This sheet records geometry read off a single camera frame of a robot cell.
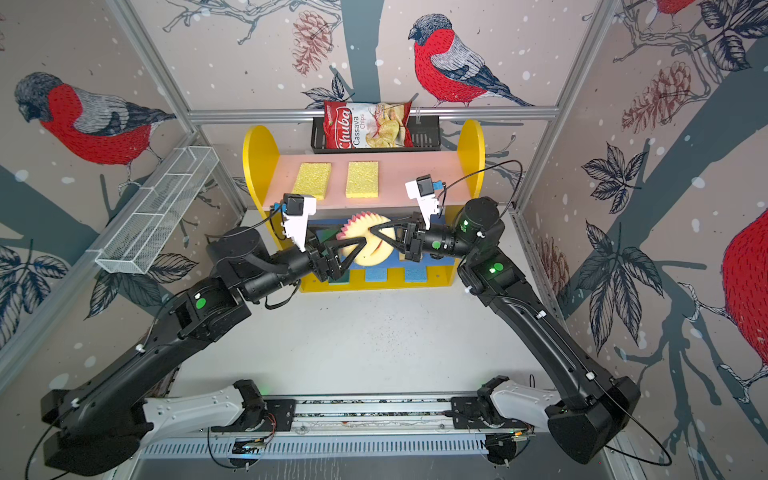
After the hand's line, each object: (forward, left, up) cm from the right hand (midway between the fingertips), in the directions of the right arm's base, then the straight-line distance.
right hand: (365, 237), depth 55 cm
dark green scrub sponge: (+15, +13, -40) cm, 45 cm away
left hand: (-2, +2, +3) cm, 4 cm away
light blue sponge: (+19, -10, -42) cm, 47 cm away
